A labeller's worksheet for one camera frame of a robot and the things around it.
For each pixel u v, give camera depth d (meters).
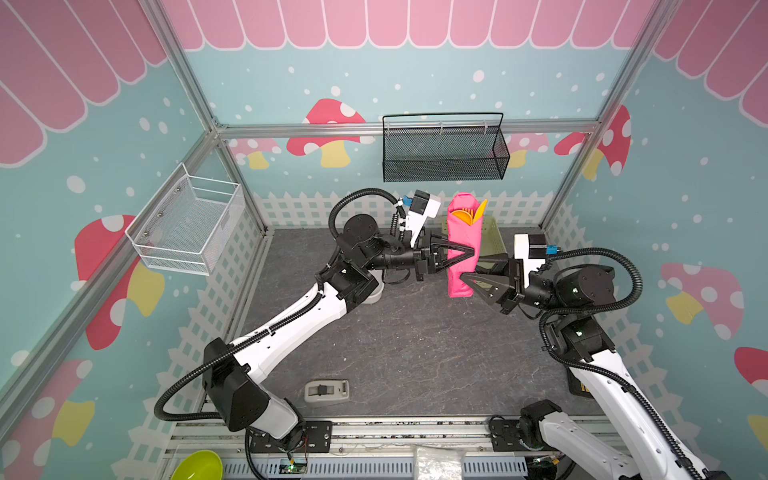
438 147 0.94
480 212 0.48
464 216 0.49
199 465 0.69
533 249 0.45
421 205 0.48
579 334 0.49
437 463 0.68
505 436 0.74
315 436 0.74
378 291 0.94
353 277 0.55
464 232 0.50
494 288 0.51
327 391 0.79
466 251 0.51
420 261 0.49
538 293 0.50
